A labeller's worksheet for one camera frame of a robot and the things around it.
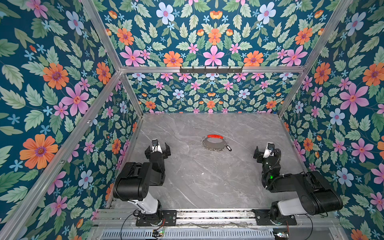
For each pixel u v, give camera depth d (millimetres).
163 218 730
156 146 769
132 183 463
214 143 1018
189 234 766
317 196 431
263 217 730
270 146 755
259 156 805
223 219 749
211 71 937
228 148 994
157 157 722
